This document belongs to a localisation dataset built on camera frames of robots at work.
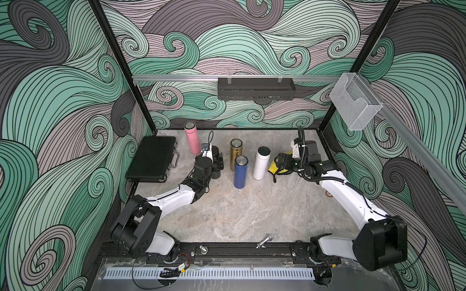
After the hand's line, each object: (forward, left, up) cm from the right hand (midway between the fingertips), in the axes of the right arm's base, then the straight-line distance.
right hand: (281, 161), depth 84 cm
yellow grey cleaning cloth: (+3, 0, -13) cm, 14 cm away
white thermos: (0, +9, 0) cm, 9 cm away
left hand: (+5, +32, +2) cm, 33 cm away
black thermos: (-4, +29, +6) cm, 30 cm away
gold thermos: (+6, +21, +2) cm, 22 cm away
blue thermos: (-4, +19, -2) cm, 20 cm away
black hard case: (+11, +67, -11) cm, 68 cm away
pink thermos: (+18, +44, +4) cm, 48 cm away
